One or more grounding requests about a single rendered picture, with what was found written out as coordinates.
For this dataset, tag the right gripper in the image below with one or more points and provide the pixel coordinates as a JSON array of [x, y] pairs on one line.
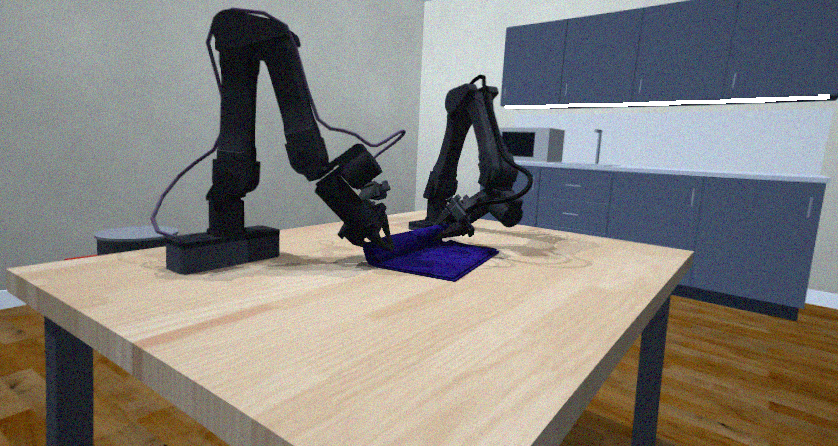
[[363, 219]]

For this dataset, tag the dark blue towel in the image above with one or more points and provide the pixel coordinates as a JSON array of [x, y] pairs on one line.
[[415, 253]]

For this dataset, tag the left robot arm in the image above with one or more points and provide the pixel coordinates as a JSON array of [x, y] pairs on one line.
[[496, 174]]

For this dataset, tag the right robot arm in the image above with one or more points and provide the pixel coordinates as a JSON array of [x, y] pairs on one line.
[[236, 171]]

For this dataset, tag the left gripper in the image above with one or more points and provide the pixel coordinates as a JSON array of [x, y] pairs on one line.
[[460, 226]]

